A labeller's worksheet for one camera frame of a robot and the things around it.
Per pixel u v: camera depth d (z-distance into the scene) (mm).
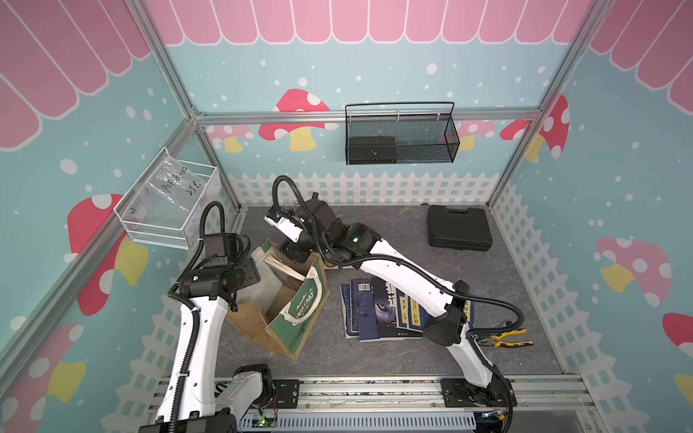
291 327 760
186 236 646
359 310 863
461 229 1125
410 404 731
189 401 380
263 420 727
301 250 611
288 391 744
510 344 822
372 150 872
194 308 432
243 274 658
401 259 506
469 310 892
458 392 746
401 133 949
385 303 872
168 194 708
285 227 594
